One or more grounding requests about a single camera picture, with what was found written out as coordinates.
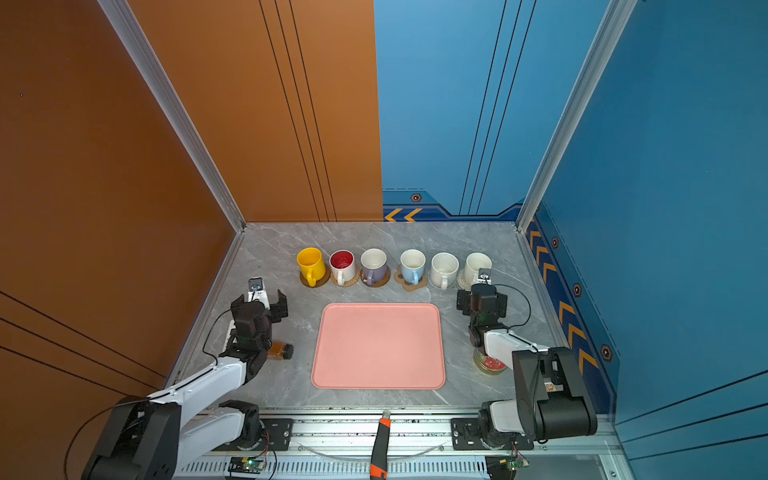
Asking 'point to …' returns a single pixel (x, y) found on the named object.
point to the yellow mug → (311, 264)
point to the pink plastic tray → (379, 346)
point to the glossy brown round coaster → (378, 284)
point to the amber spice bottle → (280, 351)
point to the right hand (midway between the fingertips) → (479, 291)
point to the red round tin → (488, 364)
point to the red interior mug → (342, 266)
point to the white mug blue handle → (412, 263)
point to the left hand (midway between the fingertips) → (261, 291)
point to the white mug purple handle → (373, 263)
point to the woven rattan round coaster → (347, 283)
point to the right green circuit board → (504, 467)
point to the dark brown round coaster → (318, 282)
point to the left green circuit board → (246, 465)
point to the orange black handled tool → (378, 462)
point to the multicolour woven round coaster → (461, 280)
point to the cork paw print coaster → (398, 276)
